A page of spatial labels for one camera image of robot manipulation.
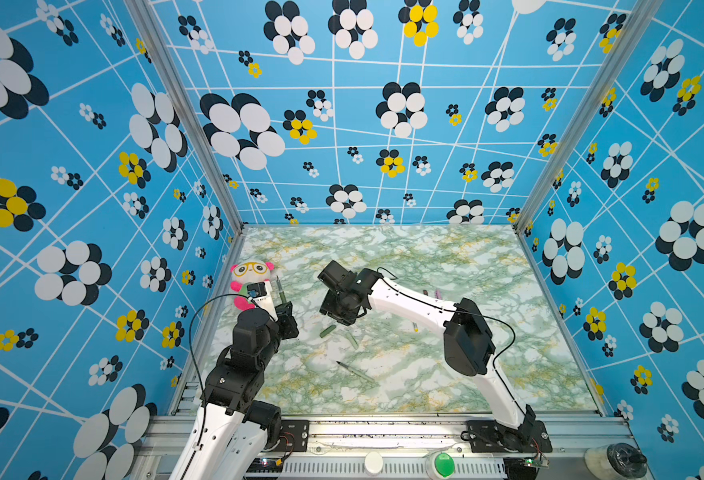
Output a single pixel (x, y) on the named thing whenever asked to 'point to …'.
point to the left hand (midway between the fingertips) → (292, 303)
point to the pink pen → (438, 294)
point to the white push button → (373, 463)
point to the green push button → (444, 464)
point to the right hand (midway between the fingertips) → (325, 315)
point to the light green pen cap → (352, 340)
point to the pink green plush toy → (247, 272)
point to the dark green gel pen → (356, 371)
